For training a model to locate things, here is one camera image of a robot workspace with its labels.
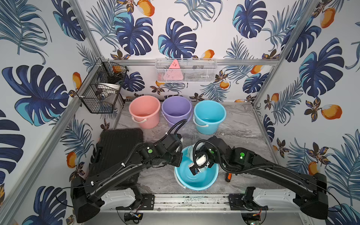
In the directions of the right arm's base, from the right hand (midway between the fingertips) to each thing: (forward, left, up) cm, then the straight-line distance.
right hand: (196, 145), depth 72 cm
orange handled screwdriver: (-9, -19, -20) cm, 29 cm away
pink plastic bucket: (+33, +35, -8) cm, 49 cm away
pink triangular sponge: (+45, +13, +14) cm, 49 cm away
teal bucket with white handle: (+36, -12, -18) cm, 42 cm away
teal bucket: (-11, -4, -20) cm, 24 cm away
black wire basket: (+30, +58, +10) cm, 66 cm away
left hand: (-5, +7, -7) cm, 11 cm away
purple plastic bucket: (+30, +12, -5) cm, 33 cm away
